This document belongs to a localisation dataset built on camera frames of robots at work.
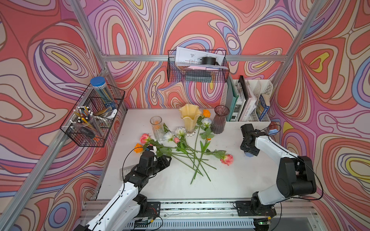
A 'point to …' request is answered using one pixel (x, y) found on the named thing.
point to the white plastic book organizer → (263, 87)
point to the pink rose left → (163, 150)
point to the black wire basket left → (104, 116)
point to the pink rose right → (226, 159)
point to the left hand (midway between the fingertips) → (170, 160)
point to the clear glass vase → (156, 122)
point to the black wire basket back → (179, 73)
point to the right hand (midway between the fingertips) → (250, 152)
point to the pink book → (249, 106)
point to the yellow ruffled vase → (190, 113)
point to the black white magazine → (243, 96)
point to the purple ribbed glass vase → (218, 122)
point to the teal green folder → (231, 98)
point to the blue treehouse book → (262, 109)
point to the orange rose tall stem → (206, 113)
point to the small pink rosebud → (177, 140)
